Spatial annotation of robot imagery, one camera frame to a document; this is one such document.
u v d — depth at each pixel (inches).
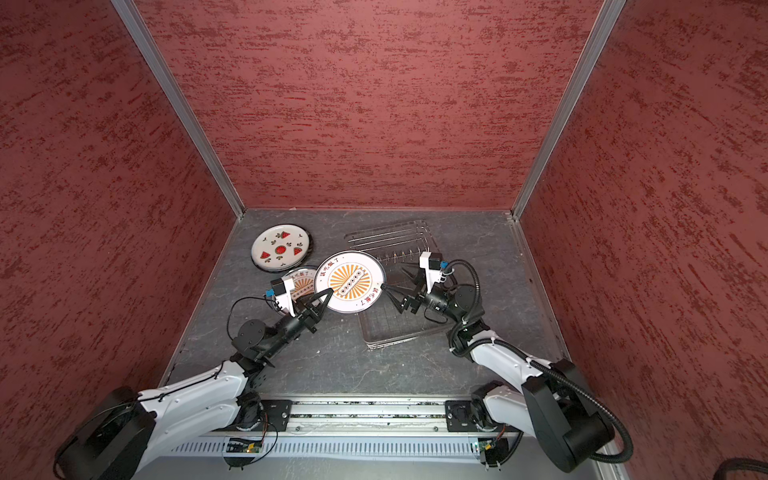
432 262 24.8
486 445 28.1
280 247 41.9
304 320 25.8
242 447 28.3
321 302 28.4
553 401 16.5
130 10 27.8
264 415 29.0
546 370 17.7
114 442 16.1
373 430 28.8
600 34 29.2
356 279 28.6
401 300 25.7
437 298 26.3
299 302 26.9
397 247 43.4
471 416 26.5
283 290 25.8
